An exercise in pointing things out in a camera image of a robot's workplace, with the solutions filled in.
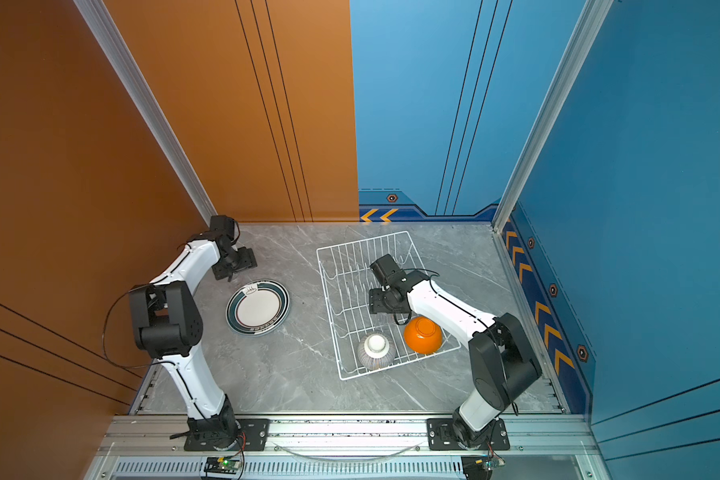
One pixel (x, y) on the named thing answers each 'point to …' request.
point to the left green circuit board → (224, 465)
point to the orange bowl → (423, 335)
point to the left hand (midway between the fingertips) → (242, 262)
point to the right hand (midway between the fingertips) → (379, 305)
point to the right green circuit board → (479, 467)
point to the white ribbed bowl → (376, 351)
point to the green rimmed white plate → (257, 306)
